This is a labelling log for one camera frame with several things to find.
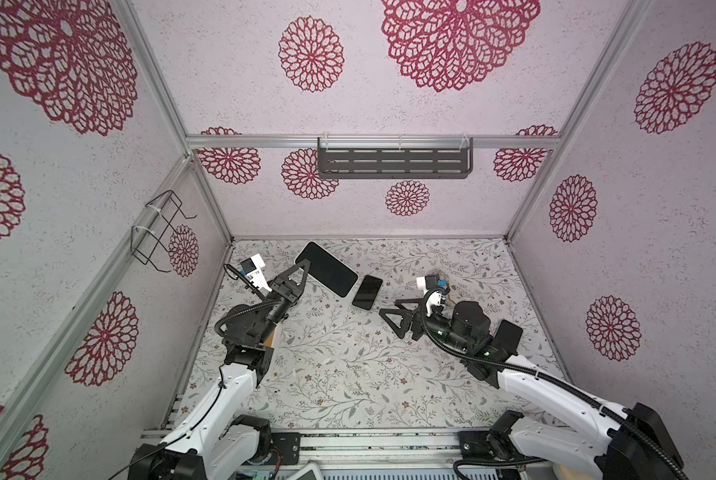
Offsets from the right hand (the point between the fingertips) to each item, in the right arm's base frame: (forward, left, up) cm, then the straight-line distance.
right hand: (387, 307), depth 70 cm
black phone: (+21, +5, -25) cm, 33 cm away
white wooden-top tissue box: (0, +33, -19) cm, 38 cm away
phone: (+5, +14, +8) cm, 17 cm away
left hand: (+6, +18, +9) cm, 21 cm away
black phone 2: (+8, -41, -30) cm, 51 cm away
